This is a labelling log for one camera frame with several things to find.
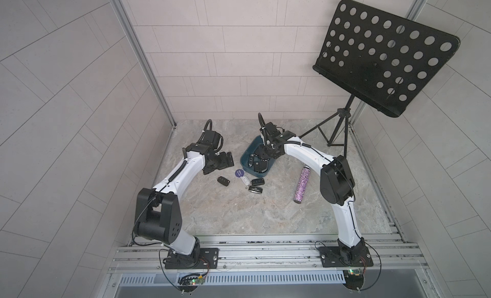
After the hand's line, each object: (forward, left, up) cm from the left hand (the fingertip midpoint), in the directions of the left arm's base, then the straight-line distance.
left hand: (227, 162), depth 88 cm
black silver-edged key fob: (+3, -16, -9) cm, 19 cm away
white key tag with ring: (-5, -9, -9) cm, 13 cm away
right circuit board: (-43, -49, -10) cm, 66 cm away
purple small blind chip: (0, -5, -10) cm, 11 cm away
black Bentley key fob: (-9, -14, -9) cm, 19 cm away
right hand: (+8, -17, -3) cm, 18 cm away
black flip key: (-5, +2, -9) cm, 10 cm away
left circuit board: (-44, +9, -9) cm, 46 cm away
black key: (-5, -14, -9) cm, 18 cm away
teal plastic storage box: (+6, -8, -6) cm, 12 cm away
